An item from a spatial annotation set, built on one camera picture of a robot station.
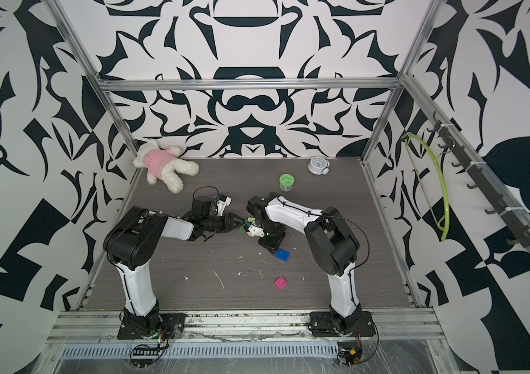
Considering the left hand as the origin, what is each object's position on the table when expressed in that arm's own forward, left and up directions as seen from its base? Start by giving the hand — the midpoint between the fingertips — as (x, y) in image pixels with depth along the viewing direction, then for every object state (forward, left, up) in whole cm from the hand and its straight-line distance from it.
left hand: (241, 221), depth 97 cm
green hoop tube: (-16, -60, +29) cm, 68 cm away
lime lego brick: (-2, -4, +5) cm, 7 cm away
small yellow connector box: (-46, -34, -2) cm, 57 cm away
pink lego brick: (-25, -14, +1) cm, 29 cm away
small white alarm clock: (+28, -37, +2) cm, 46 cm away
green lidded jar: (+17, -20, +4) cm, 26 cm away
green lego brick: (-7, -1, +7) cm, 10 cm away
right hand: (-10, -13, 0) cm, 17 cm away
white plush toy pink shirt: (+26, +34, +9) cm, 44 cm away
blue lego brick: (-15, -15, +1) cm, 22 cm away
